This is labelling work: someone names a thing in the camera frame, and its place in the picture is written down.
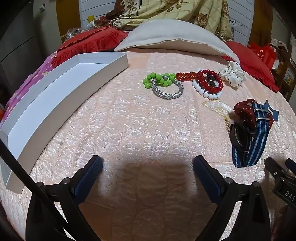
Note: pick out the white shallow box tray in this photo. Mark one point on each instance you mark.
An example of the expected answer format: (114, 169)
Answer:
(57, 92)

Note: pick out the clear plastic bag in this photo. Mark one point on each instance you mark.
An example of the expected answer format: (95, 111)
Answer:
(76, 33)

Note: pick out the white slatted headboard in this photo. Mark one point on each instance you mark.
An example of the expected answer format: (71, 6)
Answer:
(97, 11)

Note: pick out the wooden shelf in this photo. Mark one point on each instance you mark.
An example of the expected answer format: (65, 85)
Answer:
(285, 71)

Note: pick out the pink floral bed sheet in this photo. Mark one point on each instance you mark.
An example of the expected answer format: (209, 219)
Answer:
(34, 78)

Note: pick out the clear fan hairpin gold tassel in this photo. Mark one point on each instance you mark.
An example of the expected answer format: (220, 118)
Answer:
(219, 107)

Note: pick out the white polka dot scrunchie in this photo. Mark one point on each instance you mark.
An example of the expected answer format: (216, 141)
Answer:
(233, 77)

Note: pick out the blue hair claw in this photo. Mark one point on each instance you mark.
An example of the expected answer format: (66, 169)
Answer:
(274, 111)

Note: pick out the cream floral blanket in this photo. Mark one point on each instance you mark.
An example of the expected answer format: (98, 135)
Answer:
(161, 9)

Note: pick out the beige pillow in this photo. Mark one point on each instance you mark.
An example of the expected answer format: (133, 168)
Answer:
(173, 32)

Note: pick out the red ruffled pillow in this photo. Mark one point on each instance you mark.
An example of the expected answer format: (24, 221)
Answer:
(252, 60)
(87, 44)

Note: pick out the red printed shopping bag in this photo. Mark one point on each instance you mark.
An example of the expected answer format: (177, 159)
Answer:
(263, 53)

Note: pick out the black watch band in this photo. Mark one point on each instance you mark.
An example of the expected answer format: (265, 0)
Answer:
(234, 139)

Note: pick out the silver woven bangle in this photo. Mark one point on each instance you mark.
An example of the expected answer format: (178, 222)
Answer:
(157, 91)

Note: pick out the brown wooden door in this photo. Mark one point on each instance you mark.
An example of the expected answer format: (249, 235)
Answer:
(68, 18)

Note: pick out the peach quilted bedspread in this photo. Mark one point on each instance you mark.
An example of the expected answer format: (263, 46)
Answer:
(138, 127)

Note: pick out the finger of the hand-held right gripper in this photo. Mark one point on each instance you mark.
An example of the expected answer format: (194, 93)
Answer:
(291, 167)
(274, 171)

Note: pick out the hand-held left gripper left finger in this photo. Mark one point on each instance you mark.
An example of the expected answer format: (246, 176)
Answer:
(89, 176)

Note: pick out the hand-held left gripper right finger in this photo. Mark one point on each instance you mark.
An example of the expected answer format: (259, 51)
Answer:
(207, 176)

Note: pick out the grey refrigerator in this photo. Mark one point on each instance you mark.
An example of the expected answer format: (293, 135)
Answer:
(18, 46)

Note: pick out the dark red dotted scrunchie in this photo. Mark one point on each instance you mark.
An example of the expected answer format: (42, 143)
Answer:
(242, 111)

